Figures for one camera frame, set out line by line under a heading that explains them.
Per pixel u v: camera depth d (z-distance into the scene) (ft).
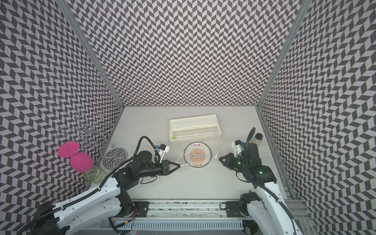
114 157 2.86
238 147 2.26
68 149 1.96
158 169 2.10
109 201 1.95
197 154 3.04
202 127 2.98
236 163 2.04
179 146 2.99
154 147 2.27
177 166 2.33
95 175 2.80
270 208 1.50
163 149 2.27
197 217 2.37
